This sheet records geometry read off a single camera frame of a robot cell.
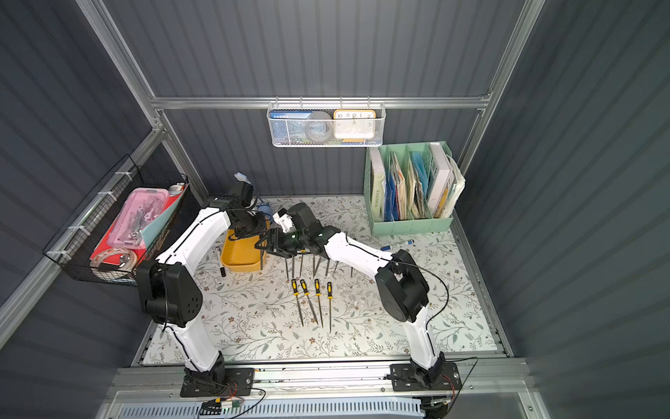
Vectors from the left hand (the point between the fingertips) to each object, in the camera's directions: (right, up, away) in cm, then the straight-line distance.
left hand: (259, 228), depth 90 cm
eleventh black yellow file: (+20, -21, +2) cm, 29 cm away
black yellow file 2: (+14, -20, +4) cm, 25 cm away
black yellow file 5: (+20, -15, +9) cm, 26 cm away
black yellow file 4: (+18, -14, +9) cm, 25 cm away
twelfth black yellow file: (-2, -12, +9) cm, 15 cm away
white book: (+67, +17, +8) cm, 69 cm away
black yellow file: (+12, -23, +1) cm, 26 cm away
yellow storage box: (-10, -10, +10) cm, 18 cm away
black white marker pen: (-16, -16, +6) cm, 23 cm away
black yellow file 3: (+13, -15, +9) cm, 22 cm away
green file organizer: (+54, +15, +7) cm, 57 cm away
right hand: (+5, -5, -11) cm, 13 cm away
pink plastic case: (-29, +7, -16) cm, 34 cm away
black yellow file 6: (+23, -15, +8) cm, 29 cm away
